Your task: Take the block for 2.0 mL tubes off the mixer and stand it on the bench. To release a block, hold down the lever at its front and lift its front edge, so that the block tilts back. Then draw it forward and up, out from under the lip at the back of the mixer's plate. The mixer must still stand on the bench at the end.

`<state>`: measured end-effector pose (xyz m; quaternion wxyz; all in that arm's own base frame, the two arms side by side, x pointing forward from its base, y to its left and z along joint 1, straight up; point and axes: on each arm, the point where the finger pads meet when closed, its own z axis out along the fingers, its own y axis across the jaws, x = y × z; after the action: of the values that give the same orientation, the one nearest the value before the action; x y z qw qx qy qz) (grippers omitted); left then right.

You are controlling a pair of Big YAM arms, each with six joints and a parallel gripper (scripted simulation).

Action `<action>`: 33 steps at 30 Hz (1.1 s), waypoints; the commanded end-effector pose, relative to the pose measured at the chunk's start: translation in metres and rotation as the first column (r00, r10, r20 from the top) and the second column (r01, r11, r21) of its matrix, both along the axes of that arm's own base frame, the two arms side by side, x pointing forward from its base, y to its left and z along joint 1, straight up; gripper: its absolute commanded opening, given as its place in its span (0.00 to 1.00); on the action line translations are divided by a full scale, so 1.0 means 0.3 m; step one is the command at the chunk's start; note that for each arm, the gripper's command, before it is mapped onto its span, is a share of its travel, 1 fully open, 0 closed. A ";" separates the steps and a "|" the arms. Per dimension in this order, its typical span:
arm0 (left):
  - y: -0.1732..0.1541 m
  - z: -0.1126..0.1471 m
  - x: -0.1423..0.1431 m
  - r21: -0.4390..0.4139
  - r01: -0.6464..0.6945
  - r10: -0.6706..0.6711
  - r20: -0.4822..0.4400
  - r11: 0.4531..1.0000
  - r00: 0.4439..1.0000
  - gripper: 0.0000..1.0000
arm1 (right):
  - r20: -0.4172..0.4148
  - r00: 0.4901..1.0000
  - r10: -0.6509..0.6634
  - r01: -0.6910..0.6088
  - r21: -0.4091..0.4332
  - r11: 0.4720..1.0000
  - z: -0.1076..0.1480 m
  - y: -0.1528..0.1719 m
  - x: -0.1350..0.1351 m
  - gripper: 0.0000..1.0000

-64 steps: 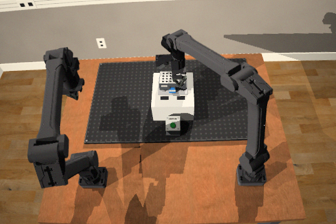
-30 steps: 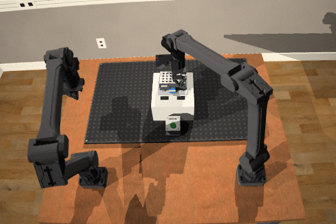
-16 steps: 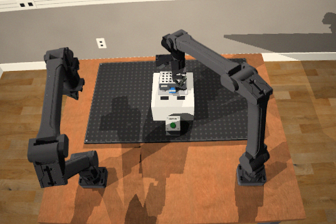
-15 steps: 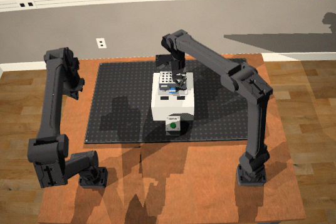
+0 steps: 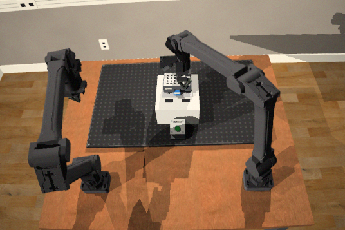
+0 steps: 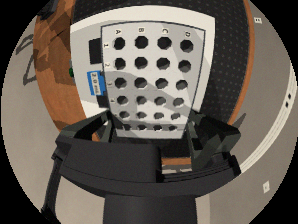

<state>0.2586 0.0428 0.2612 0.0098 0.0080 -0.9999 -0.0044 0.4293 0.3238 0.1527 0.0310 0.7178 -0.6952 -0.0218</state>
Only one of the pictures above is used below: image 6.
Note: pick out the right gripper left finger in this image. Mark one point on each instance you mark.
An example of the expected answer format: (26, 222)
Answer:
(85, 128)

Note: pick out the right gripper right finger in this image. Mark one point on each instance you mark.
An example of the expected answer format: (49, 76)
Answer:
(222, 138)

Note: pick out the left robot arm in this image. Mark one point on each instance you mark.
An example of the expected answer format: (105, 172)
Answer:
(45, 10)

